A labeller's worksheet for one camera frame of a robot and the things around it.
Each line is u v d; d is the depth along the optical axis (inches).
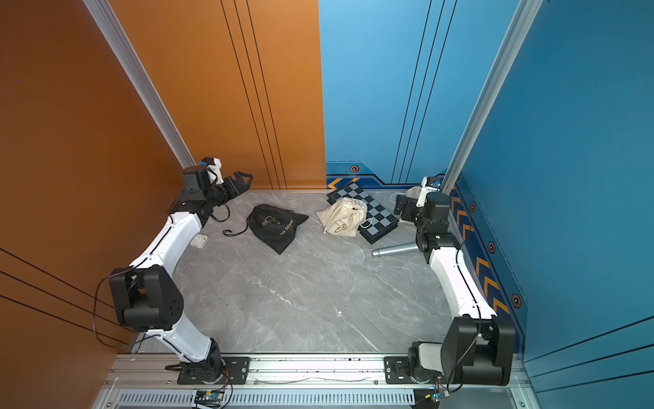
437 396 27.4
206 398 28.3
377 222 41.4
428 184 27.2
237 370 29.1
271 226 39.1
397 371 28.5
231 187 30.2
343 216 36.9
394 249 38.2
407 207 28.5
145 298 17.9
